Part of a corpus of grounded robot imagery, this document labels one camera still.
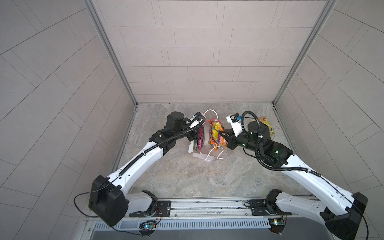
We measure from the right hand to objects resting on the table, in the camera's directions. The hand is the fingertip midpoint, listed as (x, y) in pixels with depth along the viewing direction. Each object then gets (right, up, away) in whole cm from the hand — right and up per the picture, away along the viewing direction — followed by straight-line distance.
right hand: (219, 133), depth 67 cm
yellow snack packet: (+36, +5, +35) cm, 50 cm away
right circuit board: (+27, -42, +1) cm, 50 cm away
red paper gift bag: (-5, -9, +4) cm, 12 cm away
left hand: (-7, +4, +7) cm, 11 cm away
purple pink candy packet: (-8, -4, +20) cm, 22 cm away
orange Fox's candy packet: (-1, -3, +2) cm, 3 cm away
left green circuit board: (-32, -40, -3) cm, 51 cm away
